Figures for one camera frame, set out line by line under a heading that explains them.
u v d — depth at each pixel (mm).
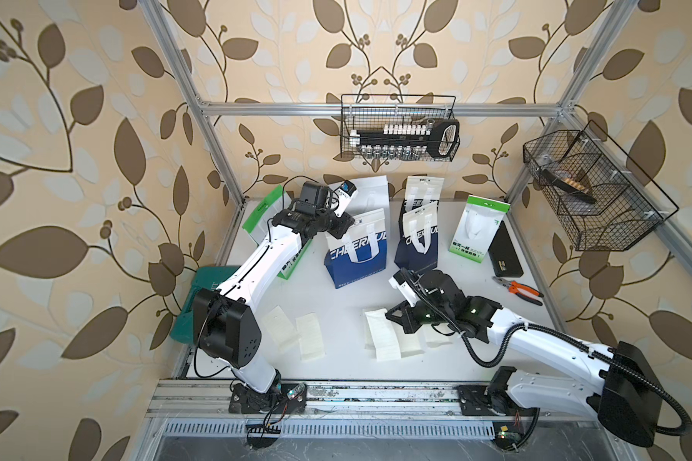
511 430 708
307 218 596
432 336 674
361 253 896
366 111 912
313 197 623
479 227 940
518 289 937
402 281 693
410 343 858
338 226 729
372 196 982
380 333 770
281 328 872
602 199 734
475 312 569
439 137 842
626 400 384
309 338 860
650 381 430
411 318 667
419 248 889
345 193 708
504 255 1019
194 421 722
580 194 749
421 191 961
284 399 725
